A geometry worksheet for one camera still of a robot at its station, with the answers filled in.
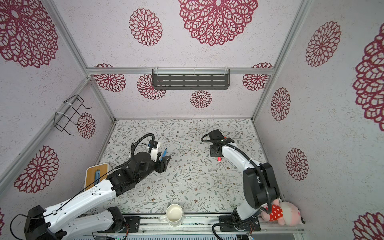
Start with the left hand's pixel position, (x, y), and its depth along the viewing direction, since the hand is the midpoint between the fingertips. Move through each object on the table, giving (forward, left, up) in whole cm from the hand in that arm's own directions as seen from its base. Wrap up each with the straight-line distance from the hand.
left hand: (165, 157), depth 76 cm
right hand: (+11, -30, -10) cm, 33 cm away
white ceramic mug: (-23, -4, -19) cm, 30 cm away
